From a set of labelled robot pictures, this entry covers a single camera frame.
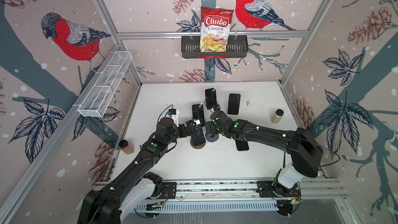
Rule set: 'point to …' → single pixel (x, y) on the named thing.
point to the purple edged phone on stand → (198, 112)
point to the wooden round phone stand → (199, 146)
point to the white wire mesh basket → (96, 105)
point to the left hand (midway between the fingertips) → (192, 121)
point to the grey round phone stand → (212, 138)
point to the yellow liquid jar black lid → (276, 117)
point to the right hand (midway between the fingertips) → (211, 124)
